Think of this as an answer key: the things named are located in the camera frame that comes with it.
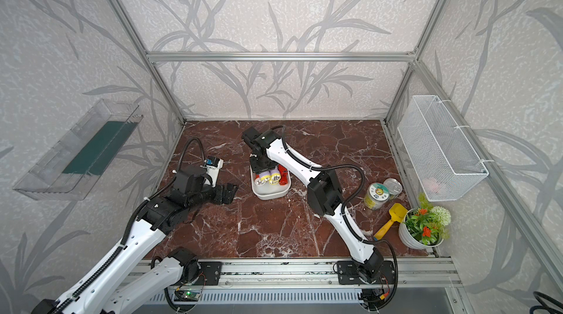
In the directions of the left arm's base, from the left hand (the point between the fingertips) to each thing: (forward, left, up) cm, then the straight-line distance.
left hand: (228, 183), depth 76 cm
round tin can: (+5, -65, -12) cm, 66 cm away
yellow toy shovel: (-4, -65, -16) cm, 67 cm away
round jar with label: (+1, -56, -9) cm, 56 cm away
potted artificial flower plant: (-14, -64, -1) cm, 66 cm away
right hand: (+12, -9, -10) cm, 18 cm away
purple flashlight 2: (+10, -15, -11) cm, 21 cm away
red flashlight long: (+11, -19, -11) cm, 25 cm away
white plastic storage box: (+5, -13, -17) cm, 22 cm away
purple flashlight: (+7, -12, -7) cm, 15 cm away
